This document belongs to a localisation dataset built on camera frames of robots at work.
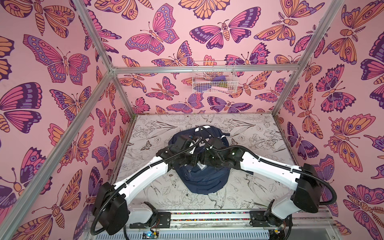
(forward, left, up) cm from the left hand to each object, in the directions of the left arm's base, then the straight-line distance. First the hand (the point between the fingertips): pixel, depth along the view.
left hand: (200, 157), depth 79 cm
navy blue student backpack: (-9, +2, -9) cm, 13 cm away
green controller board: (-32, +25, -18) cm, 45 cm away
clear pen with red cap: (-3, -1, -5) cm, 6 cm away
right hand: (-1, 0, 0) cm, 1 cm away
